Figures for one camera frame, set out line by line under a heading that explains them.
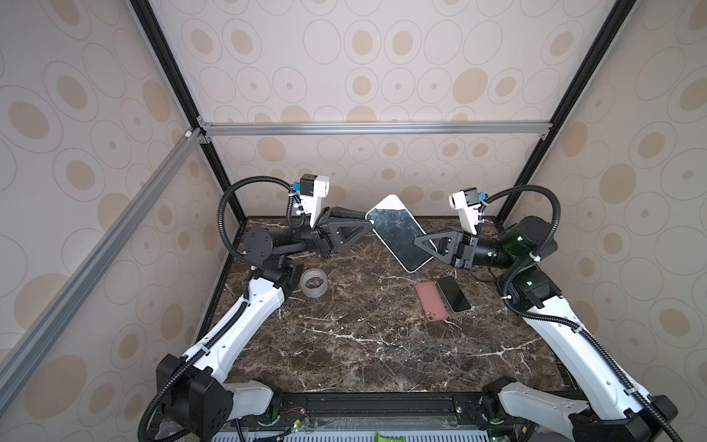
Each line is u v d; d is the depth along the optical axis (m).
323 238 0.48
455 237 0.49
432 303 0.95
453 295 0.95
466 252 0.48
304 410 0.73
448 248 0.50
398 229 0.51
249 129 1.78
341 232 0.50
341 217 0.52
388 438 0.70
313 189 0.46
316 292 0.98
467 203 0.49
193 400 0.38
